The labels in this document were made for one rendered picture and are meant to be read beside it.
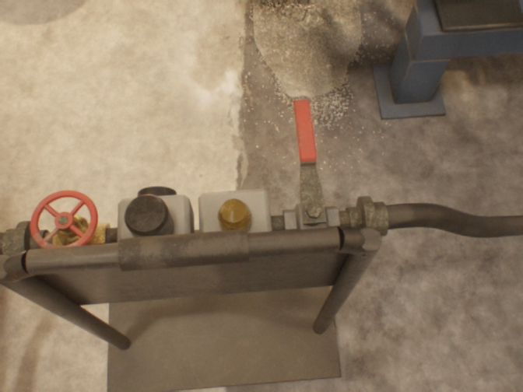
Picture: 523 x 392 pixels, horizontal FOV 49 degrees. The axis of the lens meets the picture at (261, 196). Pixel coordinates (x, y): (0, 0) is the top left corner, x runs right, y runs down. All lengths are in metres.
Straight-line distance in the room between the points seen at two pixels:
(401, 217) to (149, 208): 0.29
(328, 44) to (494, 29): 0.39
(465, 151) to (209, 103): 0.55
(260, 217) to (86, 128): 0.70
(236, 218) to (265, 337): 0.49
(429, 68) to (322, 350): 0.58
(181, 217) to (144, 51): 0.75
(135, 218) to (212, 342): 0.51
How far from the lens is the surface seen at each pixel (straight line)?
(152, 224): 0.62
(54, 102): 1.34
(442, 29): 1.10
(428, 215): 0.70
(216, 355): 1.08
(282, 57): 1.33
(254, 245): 0.53
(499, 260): 1.21
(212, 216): 0.66
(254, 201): 0.66
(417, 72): 1.19
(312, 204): 0.65
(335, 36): 1.37
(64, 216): 0.65
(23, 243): 0.70
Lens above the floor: 1.08
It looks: 68 degrees down
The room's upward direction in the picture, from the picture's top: straight up
